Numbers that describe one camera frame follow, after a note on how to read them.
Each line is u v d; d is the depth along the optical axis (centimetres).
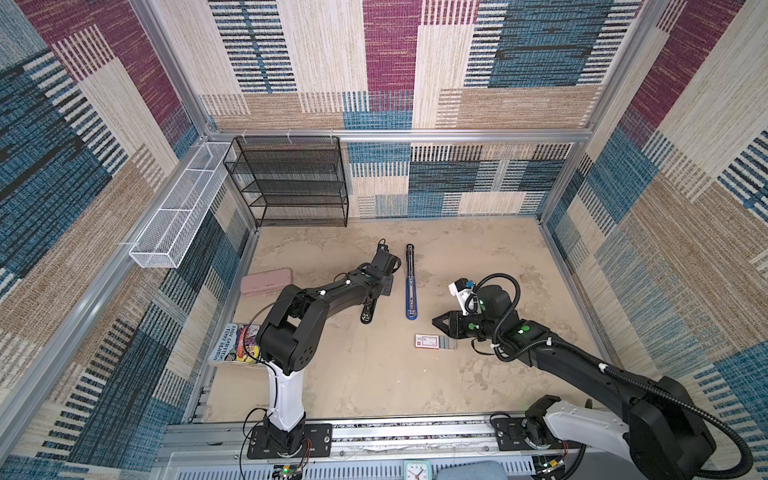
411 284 102
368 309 94
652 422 40
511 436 73
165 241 70
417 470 68
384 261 77
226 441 75
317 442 73
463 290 75
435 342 89
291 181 111
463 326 72
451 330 74
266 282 102
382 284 78
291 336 51
